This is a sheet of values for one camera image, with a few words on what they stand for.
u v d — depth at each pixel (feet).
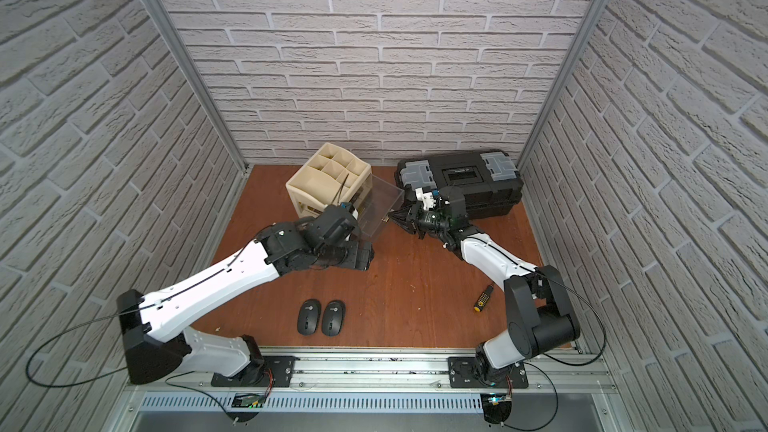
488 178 3.09
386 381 2.39
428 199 2.66
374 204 3.29
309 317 2.66
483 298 2.79
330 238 1.75
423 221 2.44
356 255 2.07
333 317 2.66
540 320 1.44
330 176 2.66
